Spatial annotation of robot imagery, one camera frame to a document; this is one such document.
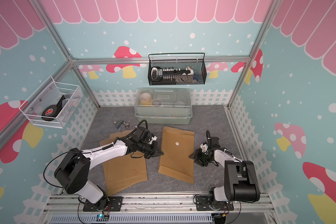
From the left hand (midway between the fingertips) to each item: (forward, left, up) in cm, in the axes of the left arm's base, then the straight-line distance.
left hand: (163, 155), depth 81 cm
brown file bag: (+11, -8, -9) cm, 17 cm away
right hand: (+3, -18, -9) cm, 20 cm away
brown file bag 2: (-7, +24, -10) cm, 27 cm away
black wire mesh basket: (+49, -22, +23) cm, 58 cm away
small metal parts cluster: (+29, +30, -9) cm, 43 cm away
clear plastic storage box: (+35, +2, +6) cm, 36 cm away
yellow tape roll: (+42, +15, +6) cm, 45 cm away
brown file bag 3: (+19, +39, -11) cm, 45 cm away
